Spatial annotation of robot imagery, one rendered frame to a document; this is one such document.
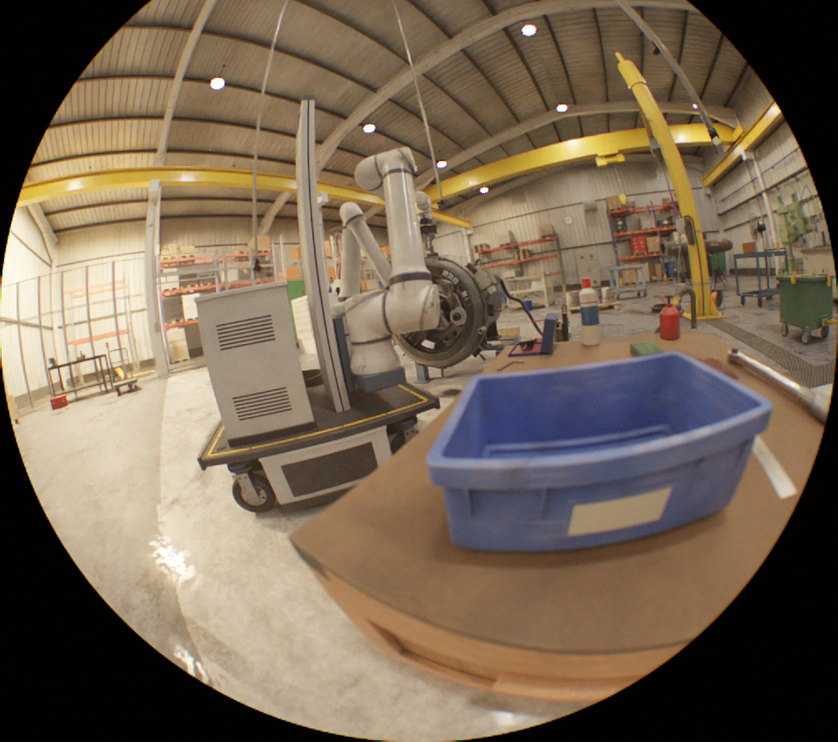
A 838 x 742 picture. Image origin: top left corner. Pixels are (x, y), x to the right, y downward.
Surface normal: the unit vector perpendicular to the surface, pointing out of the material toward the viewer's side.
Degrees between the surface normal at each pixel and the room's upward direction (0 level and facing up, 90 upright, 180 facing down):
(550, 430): 90
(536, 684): 0
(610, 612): 0
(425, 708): 0
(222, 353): 90
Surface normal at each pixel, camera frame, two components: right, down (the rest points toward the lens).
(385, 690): -0.15, -0.98
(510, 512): -0.36, 0.14
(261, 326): 0.45, 0.00
